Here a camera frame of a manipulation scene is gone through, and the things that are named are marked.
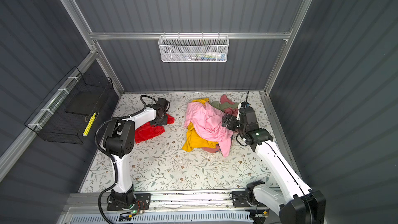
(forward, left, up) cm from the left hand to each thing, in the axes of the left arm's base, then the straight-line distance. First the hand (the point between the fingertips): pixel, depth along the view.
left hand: (159, 122), depth 102 cm
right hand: (-15, -43, +20) cm, 49 cm away
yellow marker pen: (-18, +23, +26) cm, 40 cm away
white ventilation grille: (-54, -41, -3) cm, 68 cm away
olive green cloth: (+9, -43, +3) cm, 44 cm away
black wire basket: (-13, +37, +27) cm, 47 cm away
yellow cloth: (-17, -22, +3) cm, 28 cm away
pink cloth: (-8, -30, +9) cm, 33 cm away
